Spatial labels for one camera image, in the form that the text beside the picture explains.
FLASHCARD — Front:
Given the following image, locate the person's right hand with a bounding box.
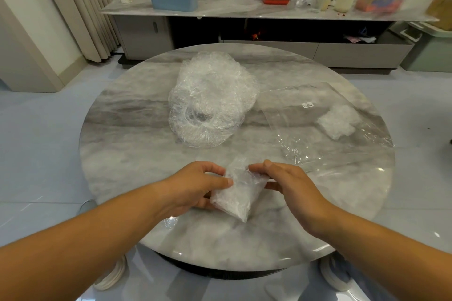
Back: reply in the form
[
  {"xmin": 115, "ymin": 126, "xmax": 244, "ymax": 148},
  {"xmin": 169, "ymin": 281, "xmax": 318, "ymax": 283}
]
[{"xmin": 247, "ymin": 159, "xmax": 333, "ymax": 238}]

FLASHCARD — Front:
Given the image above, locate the person's left forearm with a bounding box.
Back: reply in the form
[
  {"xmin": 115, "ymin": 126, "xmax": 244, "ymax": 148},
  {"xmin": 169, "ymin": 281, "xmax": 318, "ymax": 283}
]
[{"xmin": 0, "ymin": 186, "xmax": 178, "ymax": 301}]

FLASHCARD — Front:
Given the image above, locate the pile of clear plastic caps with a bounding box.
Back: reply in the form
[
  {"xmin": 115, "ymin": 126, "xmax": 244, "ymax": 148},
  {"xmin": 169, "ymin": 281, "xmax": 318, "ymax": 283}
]
[{"xmin": 168, "ymin": 50, "xmax": 259, "ymax": 149}]

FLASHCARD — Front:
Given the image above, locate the brown cardboard box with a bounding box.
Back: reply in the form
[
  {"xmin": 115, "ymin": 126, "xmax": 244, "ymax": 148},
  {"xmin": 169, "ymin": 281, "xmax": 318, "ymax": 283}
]
[{"xmin": 426, "ymin": 0, "xmax": 452, "ymax": 32}]

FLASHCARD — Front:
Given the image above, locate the grey sneaker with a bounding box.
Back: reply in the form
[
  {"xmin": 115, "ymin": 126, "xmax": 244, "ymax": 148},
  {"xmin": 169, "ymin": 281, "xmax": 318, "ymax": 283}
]
[
  {"xmin": 78, "ymin": 200, "xmax": 128, "ymax": 291},
  {"xmin": 319, "ymin": 253, "xmax": 354, "ymax": 291}
]

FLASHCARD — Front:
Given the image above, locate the clear plastic bag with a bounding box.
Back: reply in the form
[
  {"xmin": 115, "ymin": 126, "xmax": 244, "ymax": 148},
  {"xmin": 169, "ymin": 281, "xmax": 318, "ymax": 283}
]
[{"xmin": 258, "ymin": 82, "xmax": 395, "ymax": 174}]

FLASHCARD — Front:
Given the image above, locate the person's right forearm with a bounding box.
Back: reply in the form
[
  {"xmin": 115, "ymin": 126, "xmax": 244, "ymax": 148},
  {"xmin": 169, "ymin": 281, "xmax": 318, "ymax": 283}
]
[{"xmin": 311, "ymin": 207, "xmax": 452, "ymax": 301}]

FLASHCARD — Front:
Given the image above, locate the long grey low cabinet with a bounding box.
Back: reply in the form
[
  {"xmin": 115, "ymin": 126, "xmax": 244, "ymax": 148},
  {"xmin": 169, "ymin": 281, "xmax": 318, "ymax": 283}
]
[{"xmin": 101, "ymin": 0, "xmax": 435, "ymax": 72}]

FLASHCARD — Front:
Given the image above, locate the green storage bin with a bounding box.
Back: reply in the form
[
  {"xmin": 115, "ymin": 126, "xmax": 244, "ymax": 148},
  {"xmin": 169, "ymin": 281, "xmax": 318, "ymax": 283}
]
[{"xmin": 401, "ymin": 22, "xmax": 452, "ymax": 72}]

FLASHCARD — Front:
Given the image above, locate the person's left hand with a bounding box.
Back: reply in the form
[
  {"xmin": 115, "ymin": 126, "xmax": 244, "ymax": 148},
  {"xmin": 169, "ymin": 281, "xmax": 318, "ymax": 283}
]
[{"xmin": 157, "ymin": 161, "xmax": 234, "ymax": 218}]

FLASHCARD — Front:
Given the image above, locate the black table base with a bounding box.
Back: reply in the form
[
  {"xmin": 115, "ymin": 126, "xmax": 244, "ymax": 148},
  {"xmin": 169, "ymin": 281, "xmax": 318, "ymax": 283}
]
[{"xmin": 155, "ymin": 244, "xmax": 319, "ymax": 279}]

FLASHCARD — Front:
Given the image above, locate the beige curtain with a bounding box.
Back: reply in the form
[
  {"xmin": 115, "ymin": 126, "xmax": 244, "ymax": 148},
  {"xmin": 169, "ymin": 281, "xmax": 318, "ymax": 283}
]
[{"xmin": 32, "ymin": 0, "xmax": 121, "ymax": 64}]

